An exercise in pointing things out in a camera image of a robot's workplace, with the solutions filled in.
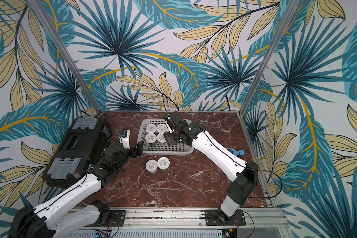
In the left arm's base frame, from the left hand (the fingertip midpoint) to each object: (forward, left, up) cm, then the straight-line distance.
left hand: (135, 142), depth 80 cm
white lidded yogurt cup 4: (+10, -12, -11) cm, 19 cm away
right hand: (+2, -20, +5) cm, 21 cm away
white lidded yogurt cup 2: (+19, -12, -11) cm, 24 cm away
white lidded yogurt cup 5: (-6, -15, -12) cm, 20 cm away
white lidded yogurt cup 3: (+10, -5, -11) cm, 16 cm away
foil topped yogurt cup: (-7, -8, -13) cm, 17 cm away
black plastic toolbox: (-1, +29, -1) cm, 30 cm away
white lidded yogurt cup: (+18, -5, -10) cm, 21 cm away
